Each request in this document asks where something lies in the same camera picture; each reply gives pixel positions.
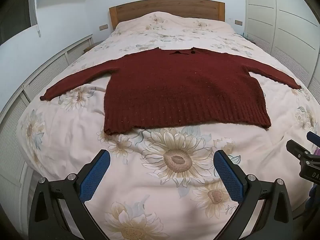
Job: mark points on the white louvered cabinet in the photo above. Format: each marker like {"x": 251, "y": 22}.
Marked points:
{"x": 45, "y": 70}

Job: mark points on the white wardrobe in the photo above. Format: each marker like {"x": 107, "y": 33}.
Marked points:
{"x": 285, "y": 17}

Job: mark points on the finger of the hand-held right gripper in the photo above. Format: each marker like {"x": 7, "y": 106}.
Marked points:
{"x": 296, "y": 148}
{"x": 314, "y": 137}

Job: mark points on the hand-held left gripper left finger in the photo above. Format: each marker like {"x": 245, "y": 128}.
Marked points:
{"x": 97, "y": 175}

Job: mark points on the wall switch plate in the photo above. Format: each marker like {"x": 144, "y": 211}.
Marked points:
{"x": 103, "y": 27}
{"x": 238, "y": 22}

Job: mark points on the dark red knit sweater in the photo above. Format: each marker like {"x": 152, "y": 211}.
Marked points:
{"x": 180, "y": 90}

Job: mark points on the wooden headboard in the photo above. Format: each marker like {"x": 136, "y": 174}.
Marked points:
{"x": 167, "y": 10}

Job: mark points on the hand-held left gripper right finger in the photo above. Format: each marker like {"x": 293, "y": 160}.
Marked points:
{"x": 228, "y": 176}

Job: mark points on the window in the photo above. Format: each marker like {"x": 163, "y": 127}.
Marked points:
{"x": 18, "y": 12}

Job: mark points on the floral bed duvet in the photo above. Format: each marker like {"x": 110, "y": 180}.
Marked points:
{"x": 155, "y": 180}

